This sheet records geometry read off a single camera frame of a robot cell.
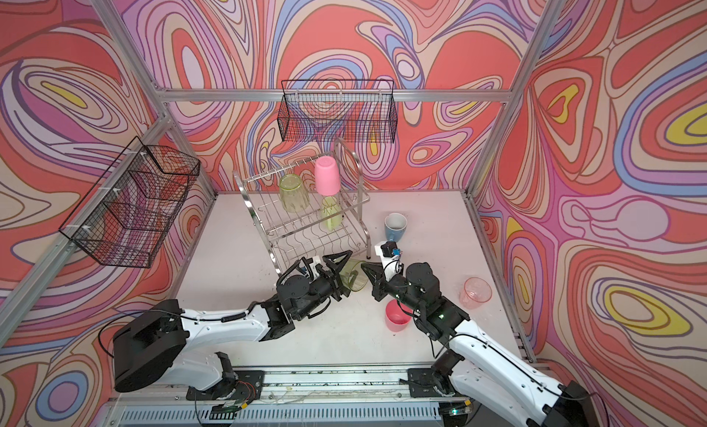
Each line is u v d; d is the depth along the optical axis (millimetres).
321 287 673
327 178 772
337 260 679
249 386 728
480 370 546
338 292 679
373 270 677
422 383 735
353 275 719
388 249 616
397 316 843
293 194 729
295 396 732
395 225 997
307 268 690
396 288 660
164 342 422
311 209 1026
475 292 892
